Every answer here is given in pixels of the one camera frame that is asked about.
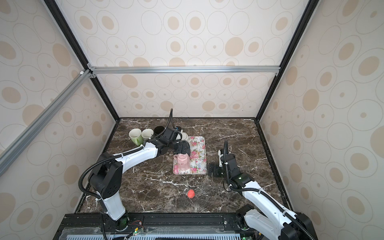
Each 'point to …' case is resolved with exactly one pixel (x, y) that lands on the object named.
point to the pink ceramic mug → (183, 160)
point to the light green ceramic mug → (136, 136)
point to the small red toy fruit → (191, 193)
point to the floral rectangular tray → (198, 157)
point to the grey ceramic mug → (146, 133)
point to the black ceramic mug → (158, 129)
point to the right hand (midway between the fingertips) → (214, 165)
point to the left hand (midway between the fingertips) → (186, 143)
